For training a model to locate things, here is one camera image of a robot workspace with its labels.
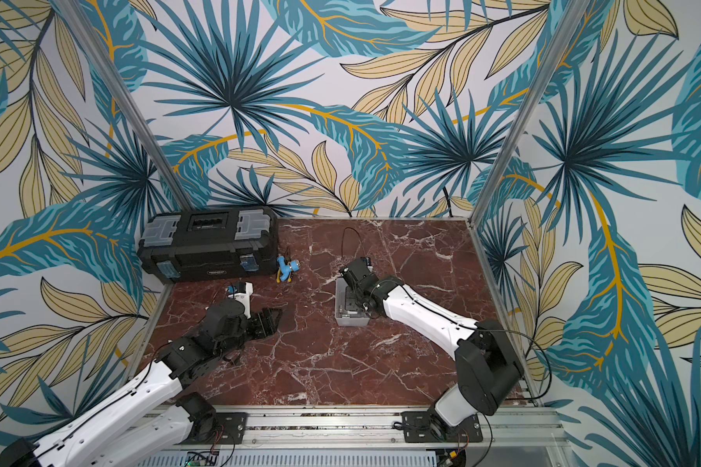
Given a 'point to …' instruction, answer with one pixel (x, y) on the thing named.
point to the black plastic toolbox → (200, 244)
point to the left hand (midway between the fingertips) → (272, 317)
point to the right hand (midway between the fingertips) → (355, 298)
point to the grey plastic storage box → (343, 316)
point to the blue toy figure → (285, 269)
